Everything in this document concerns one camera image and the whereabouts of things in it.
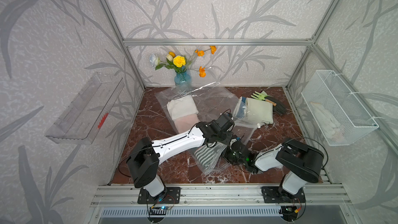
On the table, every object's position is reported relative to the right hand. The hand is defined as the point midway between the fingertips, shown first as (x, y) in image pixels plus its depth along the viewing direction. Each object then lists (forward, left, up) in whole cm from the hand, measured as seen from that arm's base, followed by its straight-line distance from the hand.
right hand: (214, 151), depth 86 cm
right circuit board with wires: (-28, -35, -5) cm, 45 cm away
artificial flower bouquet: (+42, +20, +29) cm, 55 cm away
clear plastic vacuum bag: (+37, 0, +1) cm, 37 cm away
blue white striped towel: (+28, -18, +3) cm, 33 cm away
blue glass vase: (+49, +22, +9) cm, 54 cm away
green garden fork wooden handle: (+41, -37, -1) cm, 55 cm away
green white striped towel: (-3, +3, +2) cm, 5 cm away
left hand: (+3, -9, +10) cm, 14 cm away
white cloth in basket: (+5, -57, +19) cm, 60 cm away
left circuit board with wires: (-27, +26, -4) cm, 37 cm away
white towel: (+31, +21, 0) cm, 38 cm away
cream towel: (+27, -31, +2) cm, 41 cm away
